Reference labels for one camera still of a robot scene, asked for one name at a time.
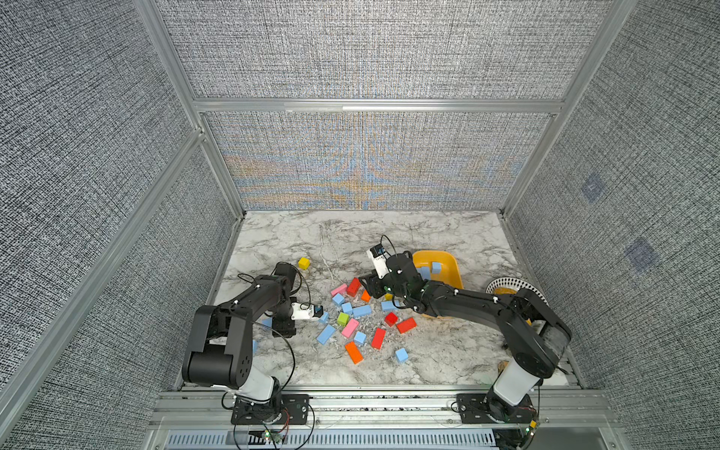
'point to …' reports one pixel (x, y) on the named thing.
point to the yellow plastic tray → (450, 273)
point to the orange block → (353, 352)
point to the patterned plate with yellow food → (509, 285)
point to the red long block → (378, 338)
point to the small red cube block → (391, 319)
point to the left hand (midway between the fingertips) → (287, 316)
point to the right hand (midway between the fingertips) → (364, 268)
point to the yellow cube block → (304, 262)
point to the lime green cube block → (342, 319)
